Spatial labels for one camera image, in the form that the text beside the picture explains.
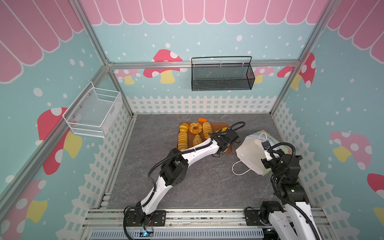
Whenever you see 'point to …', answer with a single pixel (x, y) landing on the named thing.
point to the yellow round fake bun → (183, 127)
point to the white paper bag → (250, 151)
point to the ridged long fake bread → (182, 142)
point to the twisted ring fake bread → (195, 131)
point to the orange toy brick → (202, 120)
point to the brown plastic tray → (191, 133)
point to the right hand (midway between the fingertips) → (270, 146)
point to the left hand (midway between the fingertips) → (216, 145)
